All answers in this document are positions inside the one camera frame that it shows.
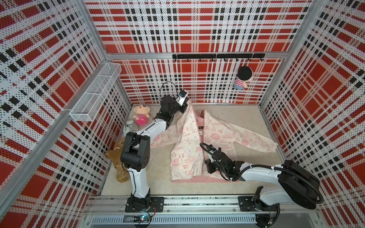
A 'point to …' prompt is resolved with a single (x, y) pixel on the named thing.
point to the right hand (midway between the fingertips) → (207, 161)
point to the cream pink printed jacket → (192, 129)
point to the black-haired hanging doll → (244, 74)
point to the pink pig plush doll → (142, 114)
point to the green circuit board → (145, 218)
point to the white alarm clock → (127, 127)
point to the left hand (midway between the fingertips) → (188, 96)
